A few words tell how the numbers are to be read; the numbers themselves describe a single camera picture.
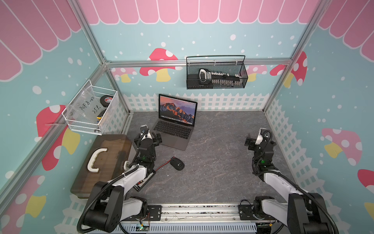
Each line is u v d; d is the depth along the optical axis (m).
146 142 0.68
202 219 0.73
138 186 0.81
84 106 0.67
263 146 0.67
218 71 0.92
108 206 0.42
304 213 0.42
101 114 0.67
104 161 0.77
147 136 0.72
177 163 0.89
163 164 0.92
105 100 0.80
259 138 0.74
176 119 1.10
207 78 0.87
